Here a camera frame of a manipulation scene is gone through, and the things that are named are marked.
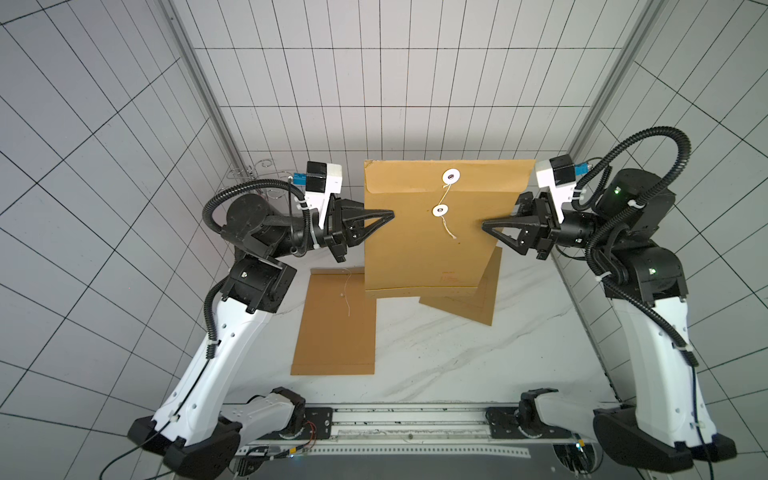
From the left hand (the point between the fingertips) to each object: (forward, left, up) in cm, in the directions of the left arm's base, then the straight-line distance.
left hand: (386, 219), depth 46 cm
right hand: (+3, -16, -1) cm, 17 cm away
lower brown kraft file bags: (+13, -28, -53) cm, 61 cm away
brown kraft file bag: (+4, +15, -52) cm, 55 cm away
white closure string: (+11, +12, -54) cm, 56 cm away
